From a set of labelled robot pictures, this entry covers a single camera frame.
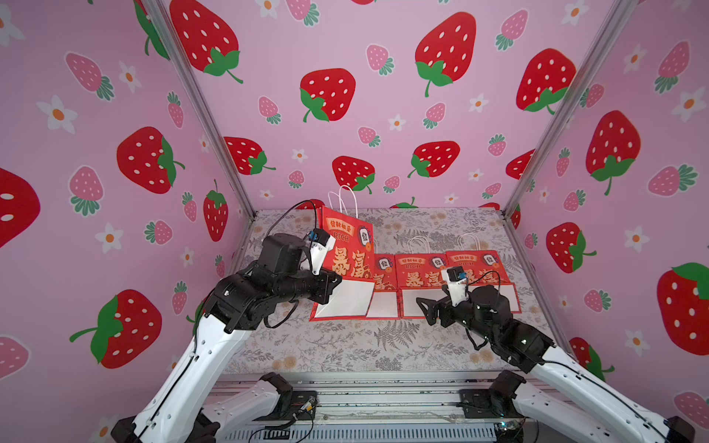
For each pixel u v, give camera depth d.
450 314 0.65
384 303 0.93
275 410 0.63
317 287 0.53
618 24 0.70
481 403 0.73
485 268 1.02
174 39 0.73
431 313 0.66
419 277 0.99
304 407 0.72
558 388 0.49
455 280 0.63
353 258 0.67
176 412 0.36
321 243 0.54
